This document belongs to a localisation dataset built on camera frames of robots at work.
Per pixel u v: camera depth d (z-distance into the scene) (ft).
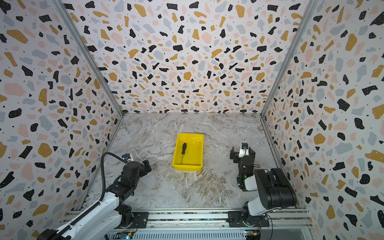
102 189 1.80
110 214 1.80
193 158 3.23
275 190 1.48
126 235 2.31
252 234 2.35
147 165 2.57
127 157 2.42
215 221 2.46
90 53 2.83
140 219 2.40
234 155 2.69
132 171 2.10
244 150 2.54
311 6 2.33
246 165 2.25
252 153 2.76
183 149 3.28
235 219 2.41
